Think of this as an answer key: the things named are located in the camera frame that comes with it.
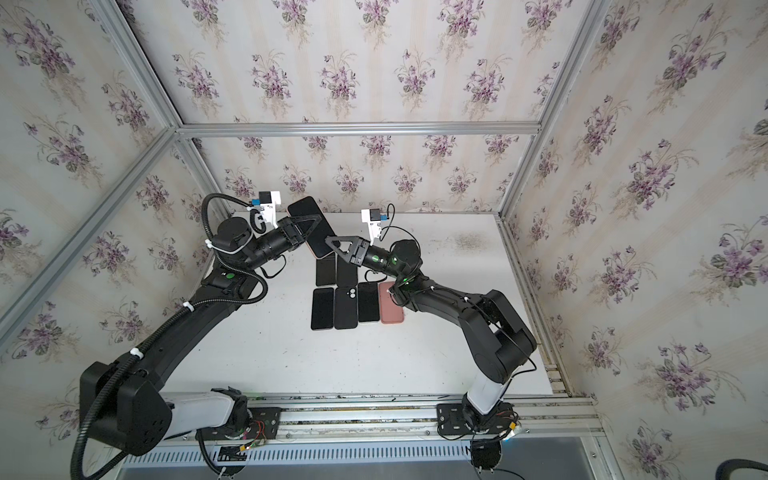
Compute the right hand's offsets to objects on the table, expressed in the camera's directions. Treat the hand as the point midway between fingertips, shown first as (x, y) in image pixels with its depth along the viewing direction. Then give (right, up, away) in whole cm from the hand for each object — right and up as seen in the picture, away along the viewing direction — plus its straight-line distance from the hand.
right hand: (324, 245), depth 68 cm
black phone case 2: (+2, -20, +25) cm, 33 cm away
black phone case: (+1, -11, +33) cm, 34 cm away
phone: (+16, -22, +25) cm, 37 cm away
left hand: (-1, +7, 0) cm, 7 cm away
